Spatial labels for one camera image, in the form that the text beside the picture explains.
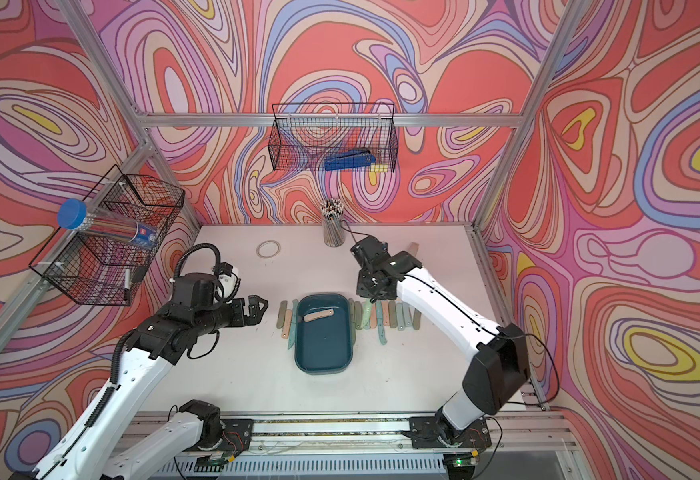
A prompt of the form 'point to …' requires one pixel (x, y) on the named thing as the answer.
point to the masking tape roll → (268, 248)
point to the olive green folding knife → (358, 315)
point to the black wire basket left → (96, 266)
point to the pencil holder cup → (332, 211)
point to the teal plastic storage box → (323, 346)
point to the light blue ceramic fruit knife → (294, 318)
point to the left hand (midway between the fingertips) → (256, 304)
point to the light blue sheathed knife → (400, 316)
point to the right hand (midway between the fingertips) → (372, 296)
